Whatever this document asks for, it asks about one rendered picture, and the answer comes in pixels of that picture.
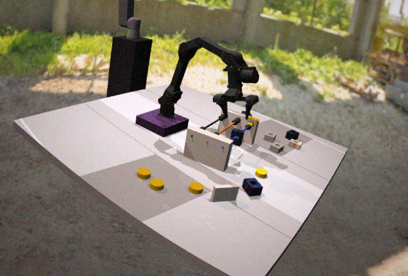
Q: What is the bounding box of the yellow short cylinder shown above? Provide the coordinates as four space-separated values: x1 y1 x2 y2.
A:
255 168 268 178
189 182 203 194
150 178 164 191
137 168 150 180

